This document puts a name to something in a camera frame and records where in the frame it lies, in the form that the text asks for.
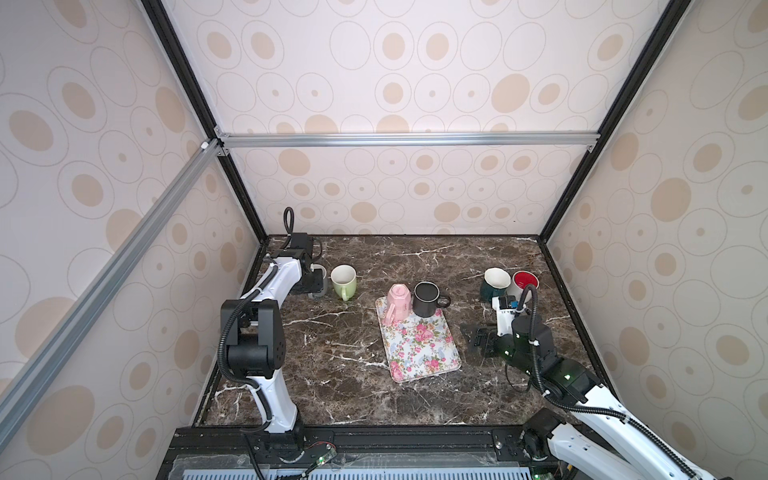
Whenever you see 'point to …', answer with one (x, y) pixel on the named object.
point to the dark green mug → (495, 284)
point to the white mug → (520, 280)
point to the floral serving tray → (417, 347)
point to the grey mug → (318, 266)
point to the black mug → (426, 297)
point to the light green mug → (344, 279)
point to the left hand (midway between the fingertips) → (318, 279)
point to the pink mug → (399, 304)
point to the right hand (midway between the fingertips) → (476, 326)
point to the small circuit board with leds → (331, 454)
